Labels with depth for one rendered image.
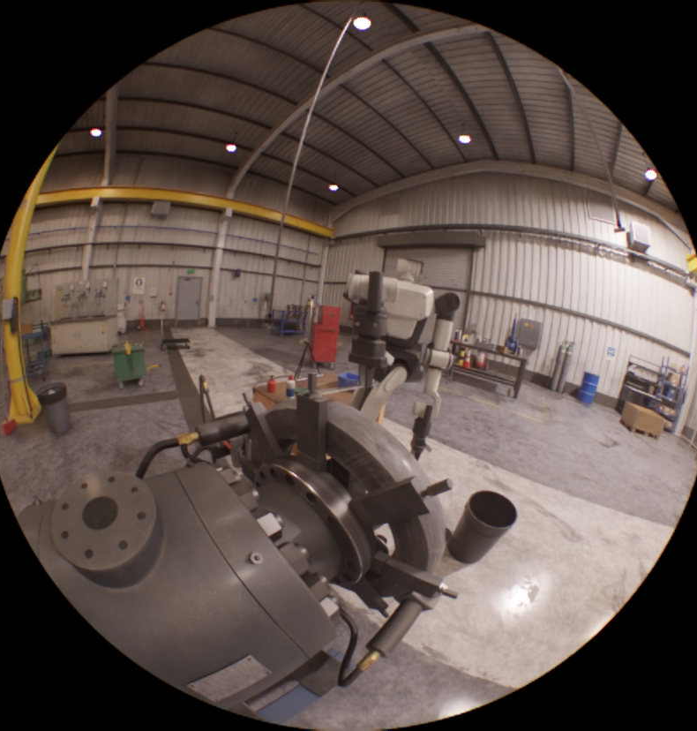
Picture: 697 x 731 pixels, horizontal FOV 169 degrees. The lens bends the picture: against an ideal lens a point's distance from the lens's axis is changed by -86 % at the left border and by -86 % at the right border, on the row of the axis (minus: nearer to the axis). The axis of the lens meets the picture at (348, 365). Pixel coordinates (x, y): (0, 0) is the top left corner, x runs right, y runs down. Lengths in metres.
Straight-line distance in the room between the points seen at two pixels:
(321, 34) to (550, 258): 9.39
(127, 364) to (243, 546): 3.43
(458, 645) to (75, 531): 1.35
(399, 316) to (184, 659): 1.19
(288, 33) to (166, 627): 8.39
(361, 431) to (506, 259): 8.90
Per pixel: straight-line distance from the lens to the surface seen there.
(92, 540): 0.42
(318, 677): 0.95
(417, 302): 1.04
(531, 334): 8.44
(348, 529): 0.56
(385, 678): 1.25
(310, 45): 8.24
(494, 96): 8.95
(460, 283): 9.25
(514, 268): 9.07
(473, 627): 1.43
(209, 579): 0.40
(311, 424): 0.54
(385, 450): 0.50
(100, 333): 6.29
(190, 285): 11.08
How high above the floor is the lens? 1.21
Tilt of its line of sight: 13 degrees down
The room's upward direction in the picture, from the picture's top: 7 degrees clockwise
